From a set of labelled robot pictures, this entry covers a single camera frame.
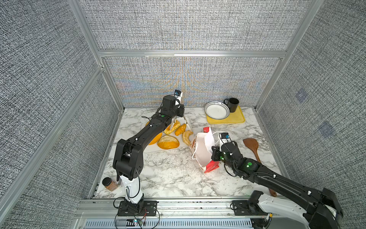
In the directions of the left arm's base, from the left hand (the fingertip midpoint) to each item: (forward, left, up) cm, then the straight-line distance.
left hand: (184, 103), depth 87 cm
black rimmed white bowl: (+16, -28, -25) cm, 40 cm away
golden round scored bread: (-15, +12, -20) cm, 28 cm away
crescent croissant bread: (-11, -1, -22) cm, 24 cm away
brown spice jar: (-41, +41, -17) cm, 60 cm away
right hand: (-25, -14, -8) cm, 30 cm away
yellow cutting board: (+8, -39, -25) cm, 47 cm away
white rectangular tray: (-16, +21, -26) cm, 37 cm away
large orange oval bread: (-12, +20, -21) cm, 32 cm away
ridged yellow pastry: (-1, +6, -21) cm, 22 cm away
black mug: (+16, -39, -18) cm, 46 cm away
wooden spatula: (-16, -47, -25) cm, 55 cm away
